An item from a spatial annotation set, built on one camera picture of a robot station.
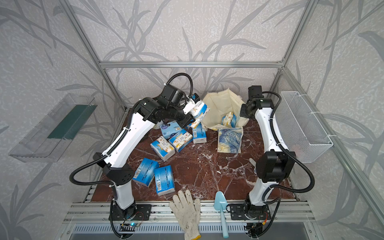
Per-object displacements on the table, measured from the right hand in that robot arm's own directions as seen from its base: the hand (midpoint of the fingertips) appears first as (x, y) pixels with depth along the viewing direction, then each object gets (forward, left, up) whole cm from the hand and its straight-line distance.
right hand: (246, 112), depth 85 cm
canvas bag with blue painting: (+17, +8, -18) cm, 26 cm away
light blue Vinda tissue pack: (0, +49, -18) cm, 52 cm away
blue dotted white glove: (-20, -6, -24) cm, 32 cm away
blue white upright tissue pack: (-4, +28, -17) cm, 33 cm away
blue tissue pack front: (-32, +45, -17) cm, 58 cm away
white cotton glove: (-47, +33, -22) cm, 62 cm away
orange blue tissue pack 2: (-14, +50, -17) cm, 54 cm away
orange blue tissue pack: (-8, +39, -17) cm, 43 cm away
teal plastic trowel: (-42, +16, -23) cm, 51 cm away
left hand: (-12, +30, +9) cm, 33 cm away
